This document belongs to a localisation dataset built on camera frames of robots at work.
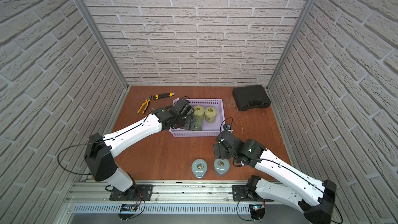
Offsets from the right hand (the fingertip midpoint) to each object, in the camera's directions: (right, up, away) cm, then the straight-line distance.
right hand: (225, 148), depth 74 cm
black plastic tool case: (+24, +26, +36) cm, 50 cm away
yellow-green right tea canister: (-7, +15, +20) cm, 26 cm away
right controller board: (+14, -28, -5) cm, 32 cm away
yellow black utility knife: (-42, +27, +40) cm, 64 cm away
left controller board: (-48, -28, -2) cm, 55 cm away
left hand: (-18, +13, +8) cm, 23 cm away
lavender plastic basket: (-8, +5, +23) cm, 25 cm away
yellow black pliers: (-52, +24, +35) cm, 67 cm away
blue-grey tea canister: (-13, -9, -1) cm, 16 cm away
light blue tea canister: (-2, -10, 0) cm, 10 cm away
